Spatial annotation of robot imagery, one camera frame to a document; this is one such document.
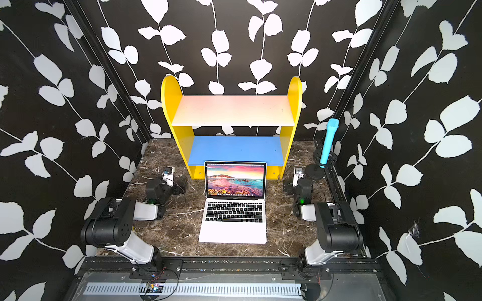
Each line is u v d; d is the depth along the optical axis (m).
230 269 0.75
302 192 0.72
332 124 0.78
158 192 0.74
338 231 0.46
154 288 0.71
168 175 0.82
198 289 0.70
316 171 1.03
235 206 0.91
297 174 0.81
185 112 0.77
